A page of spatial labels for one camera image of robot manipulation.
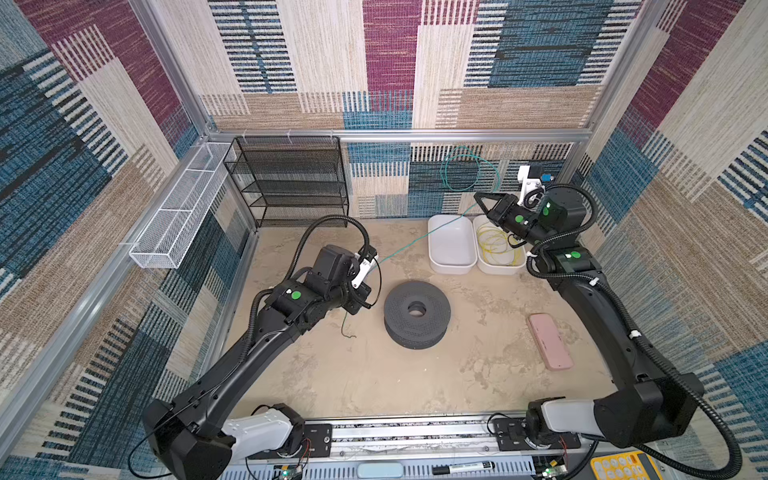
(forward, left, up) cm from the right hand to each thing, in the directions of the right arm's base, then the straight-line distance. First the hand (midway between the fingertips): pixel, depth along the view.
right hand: (475, 197), depth 69 cm
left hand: (-11, +27, -15) cm, 33 cm away
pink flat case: (-19, -25, -38) cm, 50 cm away
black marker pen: (-48, +8, -39) cm, 62 cm away
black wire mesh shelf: (+37, +54, -22) cm, 69 cm away
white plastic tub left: (+17, -3, -40) cm, 43 cm away
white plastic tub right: (+6, -12, -36) cm, 38 cm away
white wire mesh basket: (-3, +72, -6) cm, 73 cm away
